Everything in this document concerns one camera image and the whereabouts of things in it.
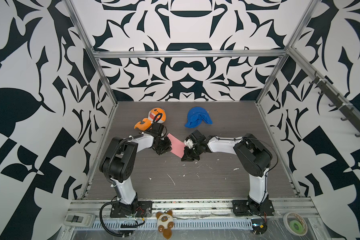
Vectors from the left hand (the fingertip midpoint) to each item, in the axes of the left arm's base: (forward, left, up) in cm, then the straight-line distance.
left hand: (172, 145), depth 94 cm
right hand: (-8, -5, -1) cm, 10 cm away
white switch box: (-37, +43, 0) cm, 57 cm away
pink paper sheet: (+1, -3, -2) cm, 4 cm away
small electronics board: (-42, -40, -3) cm, 58 cm away
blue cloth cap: (+20, -16, +4) cm, 26 cm away
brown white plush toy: (-39, +3, +2) cm, 39 cm away
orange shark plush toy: (+7, +8, +21) cm, 23 cm away
